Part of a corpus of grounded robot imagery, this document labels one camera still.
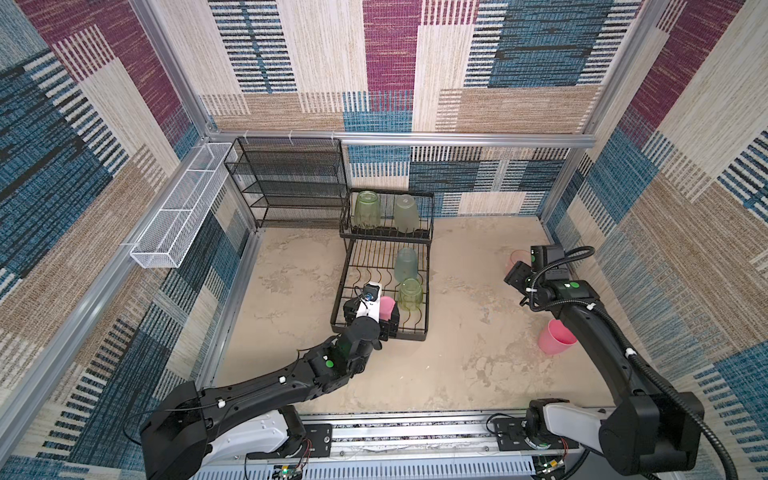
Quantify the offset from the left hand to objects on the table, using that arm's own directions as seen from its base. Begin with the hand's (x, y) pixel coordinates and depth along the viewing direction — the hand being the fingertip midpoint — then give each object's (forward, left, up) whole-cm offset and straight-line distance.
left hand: (381, 297), depth 77 cm
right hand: (+6, -37, -3) cm, 38 cm away
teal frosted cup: (+16, -8, -8) cm, 20 cm away
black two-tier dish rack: (+23, -2, 0) cm, 23 cm away
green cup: (+25, +4, +7) cm, 26 cm away
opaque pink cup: (+2, -1, -7) cm, 7 cm away
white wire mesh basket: (+10, +50, +14) cm, 53 cm away
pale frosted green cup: (+25, -7, +5) cm, 27 cm away
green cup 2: (+7, -8, -10) cm, 15 cm away
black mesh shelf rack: (+51, +33, -4) cm, 61 cm away
